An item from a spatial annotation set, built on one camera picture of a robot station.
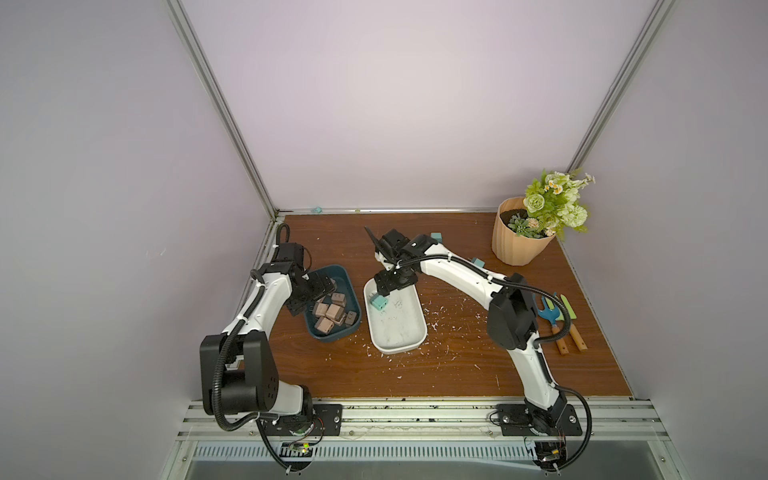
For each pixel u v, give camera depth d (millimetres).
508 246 954
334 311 875
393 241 715
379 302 919
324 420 730
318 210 1261
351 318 865
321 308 902
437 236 1092
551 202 852
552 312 921
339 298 919
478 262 1030
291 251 709
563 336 489
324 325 873
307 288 772
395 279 773
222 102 876
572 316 908
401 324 899
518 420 727
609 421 751
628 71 798
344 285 966
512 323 525
